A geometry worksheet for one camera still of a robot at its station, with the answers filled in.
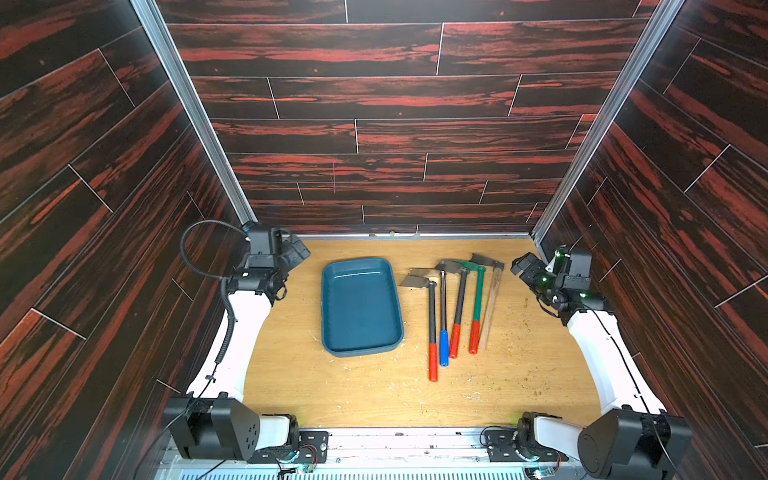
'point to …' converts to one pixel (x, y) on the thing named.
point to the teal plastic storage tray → (360, 307)
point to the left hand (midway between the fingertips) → (293, 250)
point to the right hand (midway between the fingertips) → (531, 269)
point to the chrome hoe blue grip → (444, 334)
